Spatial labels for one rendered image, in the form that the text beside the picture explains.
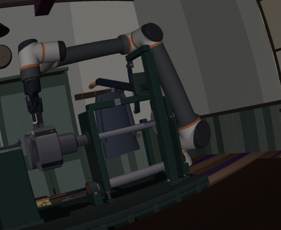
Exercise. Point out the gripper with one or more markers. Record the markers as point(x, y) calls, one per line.
point(32, 87)

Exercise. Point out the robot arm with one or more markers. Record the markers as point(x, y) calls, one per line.
point(169, 79)

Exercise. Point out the grey spindle chuck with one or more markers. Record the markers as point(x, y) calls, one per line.
point(47, 148)

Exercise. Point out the dark blue crank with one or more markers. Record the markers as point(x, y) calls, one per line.
point(116, 84)

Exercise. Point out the green cupboard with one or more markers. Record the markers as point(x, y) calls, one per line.
point(59, 100)

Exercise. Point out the brown wooden coat rack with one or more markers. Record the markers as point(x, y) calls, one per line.
point(82, 96)

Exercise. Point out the dark green tool block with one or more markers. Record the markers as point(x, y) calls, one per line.
point(11, 187)

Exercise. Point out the small grey clamp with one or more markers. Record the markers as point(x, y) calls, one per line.
point(117, 101)

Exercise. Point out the dark blue coat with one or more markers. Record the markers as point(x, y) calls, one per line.
point(116, 134)

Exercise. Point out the yellow small box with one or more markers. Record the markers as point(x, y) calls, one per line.
point(44, 201)

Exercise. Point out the grey steel rod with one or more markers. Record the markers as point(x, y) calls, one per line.
point(126, 129)
point(135, 173)

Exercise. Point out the orange round knob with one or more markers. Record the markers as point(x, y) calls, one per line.
point(90, 188)

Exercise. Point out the dark ceiling beam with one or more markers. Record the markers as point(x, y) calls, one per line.
point(43, 7)

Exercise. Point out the round brown wall clock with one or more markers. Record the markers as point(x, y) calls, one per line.
point(1, 57)

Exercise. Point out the dark green lathe frame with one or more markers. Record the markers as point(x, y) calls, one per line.
point(154, 100)

